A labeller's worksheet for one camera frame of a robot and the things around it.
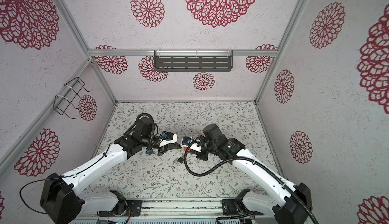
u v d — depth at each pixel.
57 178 0.42
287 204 0.38
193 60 0.92
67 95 0.76
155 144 0.64
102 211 0.59
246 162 0.47
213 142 0.55
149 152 0.91
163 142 0.61
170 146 0.65
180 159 0.90
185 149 0.61
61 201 0.39
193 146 0.60
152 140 0.65
